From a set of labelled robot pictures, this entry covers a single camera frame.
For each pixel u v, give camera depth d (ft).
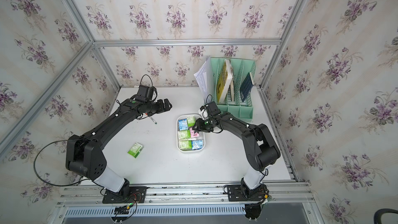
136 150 2.81
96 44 3.08
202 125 2.62
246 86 3.45
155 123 3.23
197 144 2.83
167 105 2.62
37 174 1.27
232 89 3.34
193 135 2.89
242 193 2.13
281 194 2.47
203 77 2.94
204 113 2.68
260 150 1.53
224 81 3.22
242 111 3.25
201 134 3.02
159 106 2.51
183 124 3.02
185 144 2.82
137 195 2.39
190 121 3.05
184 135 2.88
